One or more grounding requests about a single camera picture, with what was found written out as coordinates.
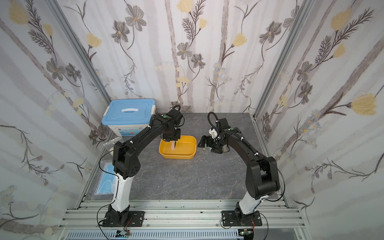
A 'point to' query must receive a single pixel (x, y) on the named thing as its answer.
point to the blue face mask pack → (106, 183)
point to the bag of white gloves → (109, 145)
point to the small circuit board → (123, 233)
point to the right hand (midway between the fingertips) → (208, 145)
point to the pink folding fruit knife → (172, 145)
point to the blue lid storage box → (129, 117)
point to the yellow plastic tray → (186, 148)
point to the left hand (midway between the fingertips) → (179, 138)
